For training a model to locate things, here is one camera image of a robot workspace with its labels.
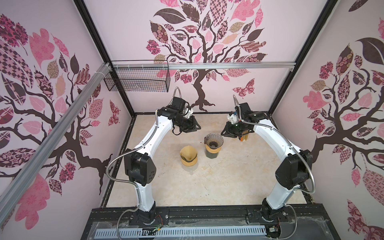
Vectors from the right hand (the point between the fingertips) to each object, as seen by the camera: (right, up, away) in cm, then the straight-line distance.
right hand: (223, 132), depth 84 cm
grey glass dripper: (-5, -7, +6) cm, 10 cm away
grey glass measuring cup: (-6, -15, +8) cm, 18 cm away
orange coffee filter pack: (+19, -4, +17) cm, 25 cm away
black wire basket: (-64, +43, +38) cm, 86 cm away
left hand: (-14, +1, -3) cm, 14 cm away
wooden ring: (-5, -12, +4) cm, 13 cm away
